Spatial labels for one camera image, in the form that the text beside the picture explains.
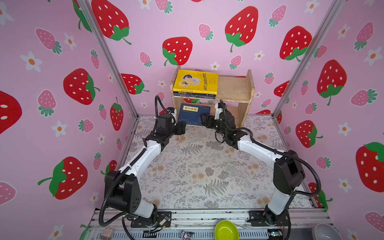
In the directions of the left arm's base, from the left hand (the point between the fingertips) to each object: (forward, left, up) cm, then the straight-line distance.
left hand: (180, 122), depth 85 cm
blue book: (+5, -6, +1) cm, 8 cm away
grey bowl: (-50, -68, -19) cm, 87 cm away
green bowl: (-49, -24, -23) cm, 60 cm away
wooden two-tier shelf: (-10, -1, +3) cm, 10 cm away
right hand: (+2, -13, +4) cm, 14 cm away
